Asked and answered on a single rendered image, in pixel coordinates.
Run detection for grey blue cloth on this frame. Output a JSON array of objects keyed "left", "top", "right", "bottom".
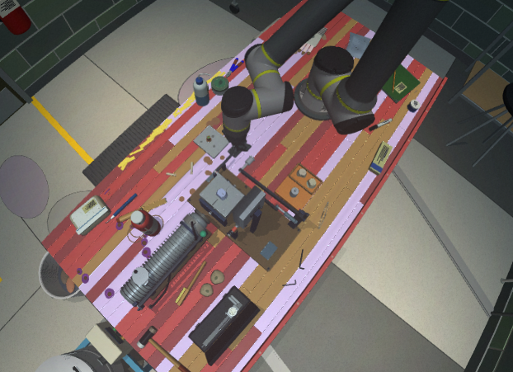
[{"left": 346, "top": 31, "right": 377, "bottom": 58}]

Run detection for black clamp lever bar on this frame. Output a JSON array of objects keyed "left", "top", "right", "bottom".
[{"left": 238, "top": 167, "right": 310, "bottom": 226}]

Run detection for cream box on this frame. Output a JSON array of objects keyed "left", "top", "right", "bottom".
[{"left": 84, "top": 323, "right": 124, "bottom": 365}]

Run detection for white lidded box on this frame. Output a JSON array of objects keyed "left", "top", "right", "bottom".
[{"left": 69, "top": 195, "right": 111, "bottom": 237}]

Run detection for blue yellow carton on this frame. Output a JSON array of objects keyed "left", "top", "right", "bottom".
[{"left": 368, "top": 140, "right": 394, "bottom": 177}]

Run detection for dark ribbed floor mat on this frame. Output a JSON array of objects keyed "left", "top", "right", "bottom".
[{"left": 82, "top": 93, "right": 181, "bottom": 187}]

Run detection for black open case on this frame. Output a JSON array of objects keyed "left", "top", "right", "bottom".
[{"left": 187, "top": 285, "right": 262, "bottom": 366}]

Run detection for red fire extinguisher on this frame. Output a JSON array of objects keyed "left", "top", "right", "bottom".
[{"left": 0, "top": 0, "right": 33, "bottom": 36}]

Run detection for dark metal shelf unit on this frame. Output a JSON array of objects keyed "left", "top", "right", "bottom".
[{"left": 464, "top": 263, "right": 513, "bottom": 372}]

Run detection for red can white cap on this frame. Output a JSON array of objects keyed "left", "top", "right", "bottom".
[{"left": 129, "top": 210, "right": 162, "bottom": 238}]

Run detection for green notebook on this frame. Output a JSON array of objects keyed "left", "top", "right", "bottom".
[{"left": 381, "top": 64, "right": 421, "bottom": 105}]

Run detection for blue bottle white cap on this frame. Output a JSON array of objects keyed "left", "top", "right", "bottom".
[{"left": 192, "top": 76, "right": 211, "bottom": 107}]

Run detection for metal frame wooden chair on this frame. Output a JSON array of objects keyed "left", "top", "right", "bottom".
[{"left": 446, "top": 19, "right": 513, "bottom": 167}]

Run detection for pale work glove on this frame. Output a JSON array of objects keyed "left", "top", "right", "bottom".
[{"left": 299, "top": 26, "right": 328, "bottom": 55}]

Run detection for red ruler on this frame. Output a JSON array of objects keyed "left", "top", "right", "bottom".
[{"left": 149, "top": 243, "right": 210, "bottom": 310}]

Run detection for silver gauge tool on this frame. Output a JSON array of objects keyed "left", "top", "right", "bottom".
[{"left": 201, "top": 299, "right": 244, "bottom": 350}]

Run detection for ribbed silver cylinder machine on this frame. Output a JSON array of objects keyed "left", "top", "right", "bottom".
[{"left": 120, "top": 211, "right": 212, "bottom": 310}]

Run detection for blue pencil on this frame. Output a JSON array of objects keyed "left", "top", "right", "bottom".
[{"left": 106, "top": 192, "right": 139, "bottom": 224}]

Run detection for wire mesh waste bin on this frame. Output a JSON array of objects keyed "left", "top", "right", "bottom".
[{"left": 38, "top": 252, "right": 87, "bottom": 300}]

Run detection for orange parts tray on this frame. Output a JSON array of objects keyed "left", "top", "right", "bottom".
[{"left": 275, "top": 163, "right": 324, "bottom": 209}]

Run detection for grey clamp block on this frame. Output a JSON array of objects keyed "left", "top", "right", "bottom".
[{"left": 233, "top": 186, "right": 266, "bottom": 229}]

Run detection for blue red handled pliers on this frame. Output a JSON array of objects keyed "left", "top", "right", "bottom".
[{"left": 224, "top": 57, "right": 246, "bottom": 78}]

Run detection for white drum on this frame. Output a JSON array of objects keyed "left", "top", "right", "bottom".
[{"left": 33, "top": 350, "right": 106, "bottom": 372}]

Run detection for blue grey small plate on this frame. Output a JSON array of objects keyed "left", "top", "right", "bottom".
[{"left": 260, "top": 240, "right": 280, "bottom": 261}]

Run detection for grey peg plate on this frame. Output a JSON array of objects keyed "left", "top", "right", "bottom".
[{"left": 192, "top": 125, "right": 228, "bottom": 159}]

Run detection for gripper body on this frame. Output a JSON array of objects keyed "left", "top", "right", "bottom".
[{"left": 223, "top": 125, "right": 250, "bottom": 149}]

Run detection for grey mould block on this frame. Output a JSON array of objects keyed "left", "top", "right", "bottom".
[{"left": 198, "top": 172, "right": 246, "bottom": 226}]

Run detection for black head wooden mallet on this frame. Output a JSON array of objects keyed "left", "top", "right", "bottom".
[{"left": 136, "top": 324, "right": 191, "bottom": 372}]

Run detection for brown mould base board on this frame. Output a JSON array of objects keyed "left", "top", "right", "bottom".
[{"left": 187, "top": 167, "right": 310, "bottom": 273}]

